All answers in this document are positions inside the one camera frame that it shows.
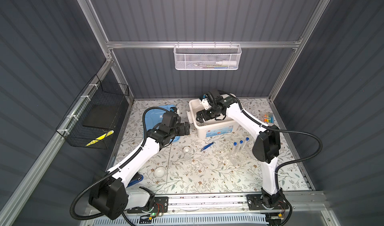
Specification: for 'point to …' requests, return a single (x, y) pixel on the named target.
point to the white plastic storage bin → (211, 127)
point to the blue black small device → (137, 178)
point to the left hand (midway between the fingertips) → (183, 125)
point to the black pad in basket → (101, 116)
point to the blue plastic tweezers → (207, 146)
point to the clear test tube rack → (239, 155)
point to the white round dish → (160, 172)
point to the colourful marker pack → (268, 119)
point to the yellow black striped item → (103, 136)
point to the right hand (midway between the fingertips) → (204, 117)
